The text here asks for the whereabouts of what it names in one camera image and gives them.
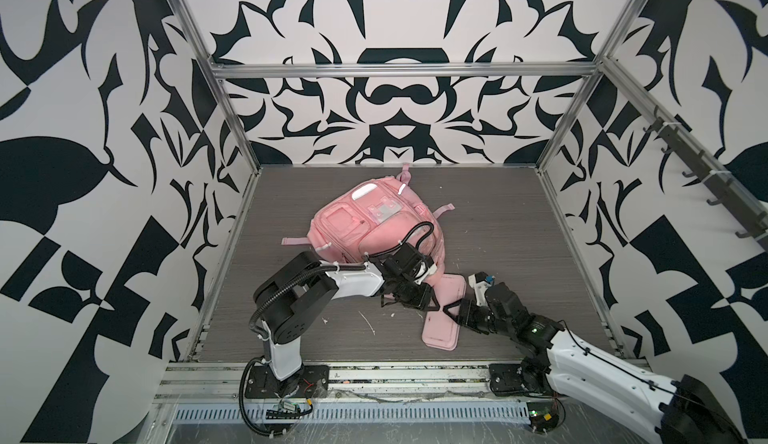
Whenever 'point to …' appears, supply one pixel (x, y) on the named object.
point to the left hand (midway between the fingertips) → (439, 304)
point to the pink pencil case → (438, 329)
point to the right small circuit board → (541, 421)
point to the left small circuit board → (288, 410)
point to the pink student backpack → (372, 219)
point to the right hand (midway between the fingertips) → (447, 312)
